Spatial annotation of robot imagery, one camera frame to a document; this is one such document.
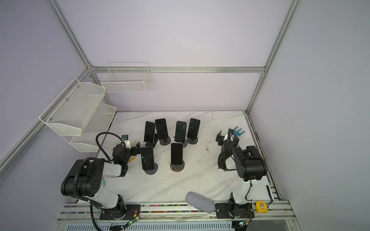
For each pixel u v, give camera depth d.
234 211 0.67
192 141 1.03
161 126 0.94
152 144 0.98
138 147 0.88
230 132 0.80
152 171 0.87
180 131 0.94
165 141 1.02
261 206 0.75
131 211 0.73
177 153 0.85
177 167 0.88
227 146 0.76
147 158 0.80
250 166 0.49
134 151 0.84
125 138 0.82
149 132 0.96
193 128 0.95
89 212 0.71
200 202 0.75
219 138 0.87
